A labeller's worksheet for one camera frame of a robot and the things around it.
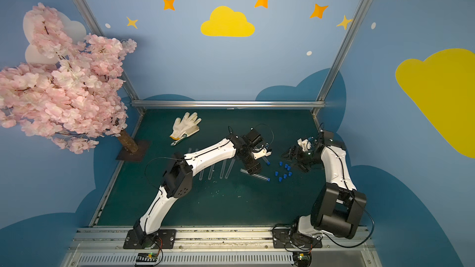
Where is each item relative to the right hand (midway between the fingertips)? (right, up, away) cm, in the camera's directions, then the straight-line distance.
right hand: (290, 159), depth 83 cm
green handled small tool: (-61, +6, +21) cm, 65 cm away
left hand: (-15, -2, +6) cm, 16 cm away
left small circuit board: (-61, -38, -10) cm, 72 cm away
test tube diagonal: (-15, -9, +9) cm, 20 cm away
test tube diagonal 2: (-29, -7, +12) cm, 32 cm away
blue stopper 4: (-4, -9, +10) cm, 14 cm away
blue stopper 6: (+3, -9, +10) cm, 14 cm away
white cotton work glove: (-55, +16, +29) cm, 64 cm away
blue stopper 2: (+2, -5, +13) cm, 14 cm away
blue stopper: (-1, -4, +13) cm, 14 cm away
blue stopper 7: (-3, -11, +8) cm, 14 cm away
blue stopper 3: (+3, -7, +12) cm, 14 cm away
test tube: (-9, -4, +15) cm, 18 cm away
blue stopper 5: (0, -10, +9) cm, 13 cm away
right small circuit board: (+2, -39, -10) cm, 40 cm away
